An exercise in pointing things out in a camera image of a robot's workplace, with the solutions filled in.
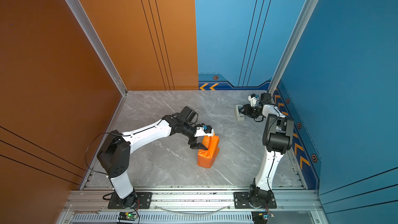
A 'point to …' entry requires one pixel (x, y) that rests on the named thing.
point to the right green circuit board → (261, 217)
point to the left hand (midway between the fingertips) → (208, 138)
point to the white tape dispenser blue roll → (240, 116)
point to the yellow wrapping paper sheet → (205, 157)
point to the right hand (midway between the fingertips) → (243, 110)
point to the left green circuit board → (127, 216)
